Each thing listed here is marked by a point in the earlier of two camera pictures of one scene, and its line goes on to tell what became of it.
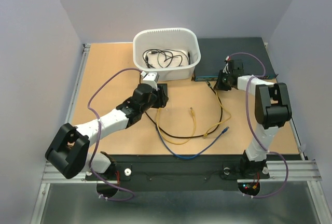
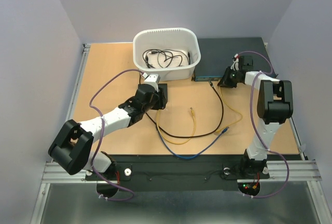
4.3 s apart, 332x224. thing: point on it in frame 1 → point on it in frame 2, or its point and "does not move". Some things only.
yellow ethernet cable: [220, 123] → [219, 130]
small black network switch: [165, 87] does not move
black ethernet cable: [194, 136] does not move
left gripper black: [161, 98] does not move
